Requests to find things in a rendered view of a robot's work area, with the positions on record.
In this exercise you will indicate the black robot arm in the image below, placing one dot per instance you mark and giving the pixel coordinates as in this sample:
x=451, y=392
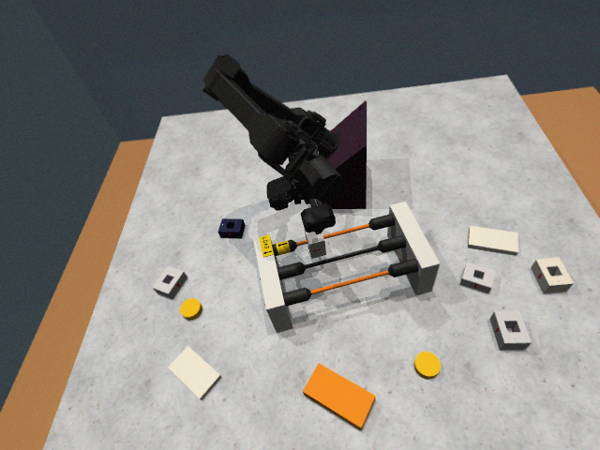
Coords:
x=277, y=133

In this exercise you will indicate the orange rectangular block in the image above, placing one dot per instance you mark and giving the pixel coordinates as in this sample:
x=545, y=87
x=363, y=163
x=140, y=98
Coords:
x=339, y=396

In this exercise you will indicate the yellow short cylinder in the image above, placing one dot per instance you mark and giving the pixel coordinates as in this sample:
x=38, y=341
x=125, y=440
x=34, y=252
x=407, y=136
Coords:
x=427, y=365
x=191, y=309

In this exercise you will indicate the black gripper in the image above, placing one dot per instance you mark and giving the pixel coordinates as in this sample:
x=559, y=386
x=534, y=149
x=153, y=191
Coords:
x=317, y=217

